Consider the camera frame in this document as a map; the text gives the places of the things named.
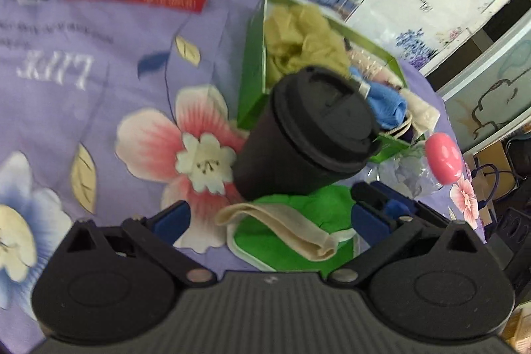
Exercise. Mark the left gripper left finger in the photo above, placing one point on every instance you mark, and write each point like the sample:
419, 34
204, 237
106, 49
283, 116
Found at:
154, 238

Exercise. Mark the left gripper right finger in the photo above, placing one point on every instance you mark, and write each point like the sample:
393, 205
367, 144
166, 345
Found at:
379, 211

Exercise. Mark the white fluffy sponge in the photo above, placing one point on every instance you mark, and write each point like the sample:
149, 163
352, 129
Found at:
424, 115

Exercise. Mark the blue terry towel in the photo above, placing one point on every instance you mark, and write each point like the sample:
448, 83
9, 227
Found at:
388, 106

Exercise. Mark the pink striped bow cloth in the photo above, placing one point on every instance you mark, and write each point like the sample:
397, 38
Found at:
373, 70

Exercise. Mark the olive green bath pouf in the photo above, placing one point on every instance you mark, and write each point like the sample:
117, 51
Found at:
298, 36

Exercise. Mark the pink lid clear jar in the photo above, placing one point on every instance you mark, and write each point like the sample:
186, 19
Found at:
422, 169

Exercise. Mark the beige folded cloth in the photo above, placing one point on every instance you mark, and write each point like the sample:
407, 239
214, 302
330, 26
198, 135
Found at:
290, 226

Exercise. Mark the black lidded cup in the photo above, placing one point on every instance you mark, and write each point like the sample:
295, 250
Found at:
316, 129

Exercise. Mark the purple floral tablecloth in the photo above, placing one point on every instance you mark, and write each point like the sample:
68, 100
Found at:
71, 70

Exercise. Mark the green cardboard box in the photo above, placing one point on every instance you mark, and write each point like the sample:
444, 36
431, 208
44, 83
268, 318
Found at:
253, 92

